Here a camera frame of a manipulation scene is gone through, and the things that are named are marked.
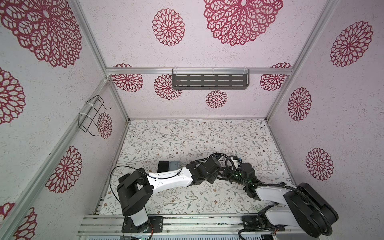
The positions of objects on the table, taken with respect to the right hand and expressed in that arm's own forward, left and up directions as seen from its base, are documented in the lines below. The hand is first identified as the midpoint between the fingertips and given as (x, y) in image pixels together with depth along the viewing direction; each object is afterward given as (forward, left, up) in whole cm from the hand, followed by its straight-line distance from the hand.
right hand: (214, 168), depth 83 cm
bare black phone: (+5, +32, -10) cm, 34 cm away
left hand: (-2, +2, -2) cm, 3 cm away
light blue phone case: (+6, +24, -9) cm, 26 cm away
